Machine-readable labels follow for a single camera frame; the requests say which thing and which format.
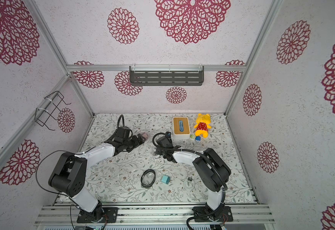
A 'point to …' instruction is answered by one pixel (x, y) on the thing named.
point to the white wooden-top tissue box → (181, 128)
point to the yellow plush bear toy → (202, 125)
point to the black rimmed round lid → (148, 178)
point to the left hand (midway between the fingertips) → (142, 142)
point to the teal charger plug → (165, 179)
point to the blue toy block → (197, 138)
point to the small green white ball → (192, 136)
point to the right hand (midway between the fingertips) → (158, 146)
